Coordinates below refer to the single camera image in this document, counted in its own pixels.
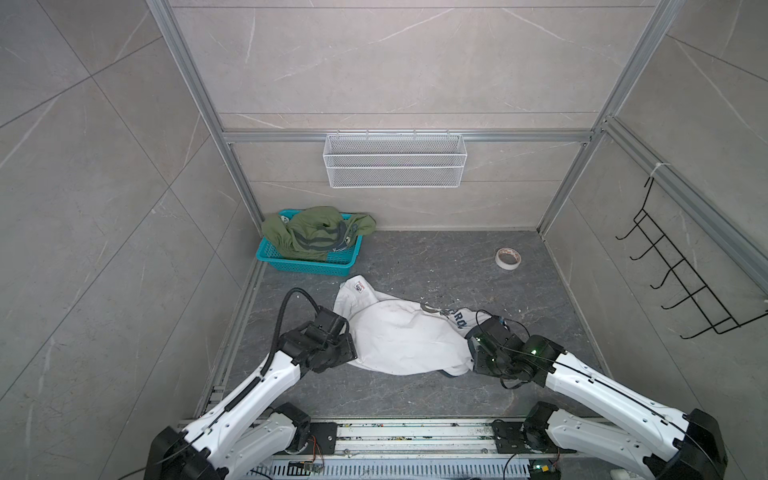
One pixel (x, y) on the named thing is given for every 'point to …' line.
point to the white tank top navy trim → (402, 337)
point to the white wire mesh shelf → (394, 161)
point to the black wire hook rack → (717, 314)
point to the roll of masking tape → (508, 266)
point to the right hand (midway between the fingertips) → (477, 359)
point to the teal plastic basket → (338, 262)
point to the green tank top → (313, 232)
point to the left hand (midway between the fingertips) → (347, 345)
